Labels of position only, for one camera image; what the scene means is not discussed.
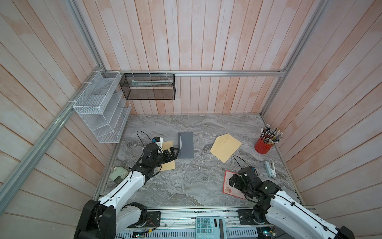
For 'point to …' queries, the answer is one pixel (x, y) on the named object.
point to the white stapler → (270, 169)
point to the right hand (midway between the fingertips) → (234, 182)
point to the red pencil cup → (262, 147)
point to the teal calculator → (210, 227)
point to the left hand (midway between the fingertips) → (174, 153)
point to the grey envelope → (185, 145)
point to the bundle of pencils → (270, 136)
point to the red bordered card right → (228, 189)
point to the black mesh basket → (148, 86)
